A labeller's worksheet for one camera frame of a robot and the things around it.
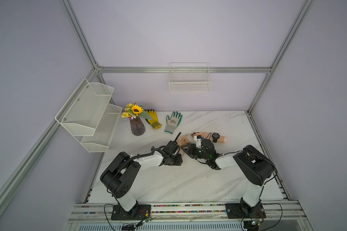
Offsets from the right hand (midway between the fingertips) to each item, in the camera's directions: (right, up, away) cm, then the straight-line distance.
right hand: (182, 150), depth 91 cm
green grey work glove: (-7, +18, +20) cm, 28 cm away
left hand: (-2, -9, 0) cm, 9 cm away
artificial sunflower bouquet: (-30, +25, -6) cm, 39 cm away
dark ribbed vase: (-33, +15, +15) cm, 40 cm away
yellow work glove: (-21, +18, +19) cm, 34 cm away
